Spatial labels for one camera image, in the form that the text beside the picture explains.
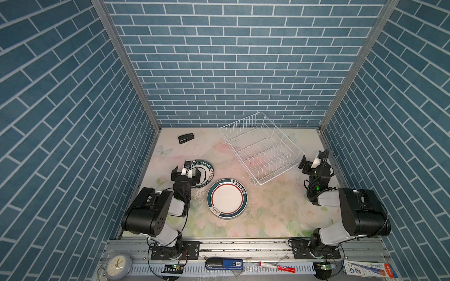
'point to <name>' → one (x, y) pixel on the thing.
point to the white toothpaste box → (377, 270)
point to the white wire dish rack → (262, 150)
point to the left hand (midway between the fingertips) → (187, 166)
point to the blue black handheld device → (225, 264)
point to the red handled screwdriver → (288, 269)
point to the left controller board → (173, 268)
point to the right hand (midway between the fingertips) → (312, 156)
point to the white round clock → (118, 266)
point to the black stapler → (185, 138)
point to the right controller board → (323, 269)
